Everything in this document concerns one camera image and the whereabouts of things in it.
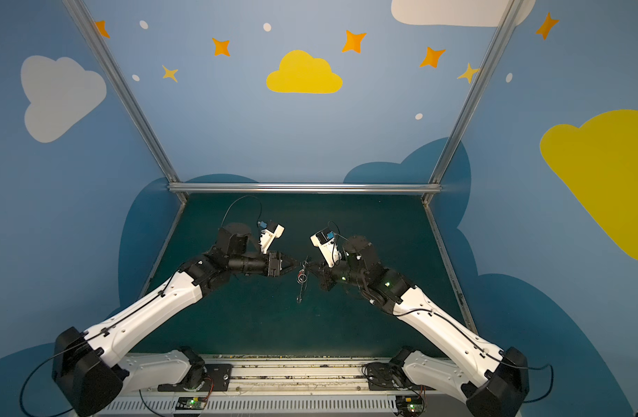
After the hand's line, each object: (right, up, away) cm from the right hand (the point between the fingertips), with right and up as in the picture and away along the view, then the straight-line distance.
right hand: (310, 262), depth 70 cm
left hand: (-3, -1, 0) cm, 3 cm away
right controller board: (+28, -40, +1) cm, 49 cm away
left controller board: (-33, -39, 0) cm, 51 cm away
